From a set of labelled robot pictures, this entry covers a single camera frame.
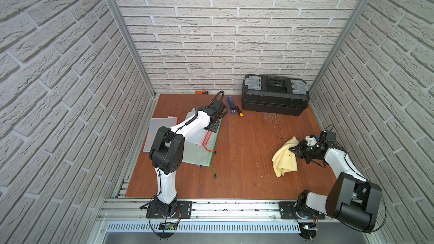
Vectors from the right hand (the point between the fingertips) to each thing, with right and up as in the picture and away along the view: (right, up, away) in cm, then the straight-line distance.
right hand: (292, 148), depth 86 cm
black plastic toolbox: (-6, +29, +12) cm, 32 cm away
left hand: (-43, +13, +7) cm, 46 cm away
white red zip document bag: (-49, +4, +11) cm, 51 cm away
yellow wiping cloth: (-5, -5, -3) cm, 8 cm away
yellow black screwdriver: (-25, +18, +20) cm, 37 cm away
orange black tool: (-52, +34, +35) cm, 72 cm away
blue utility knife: (-30, +24, +25) cm, 46 cm away
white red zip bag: (-46, +2, +9) cm, 47 cm away
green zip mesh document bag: (-50, -1, +6) cm, 50 cm away
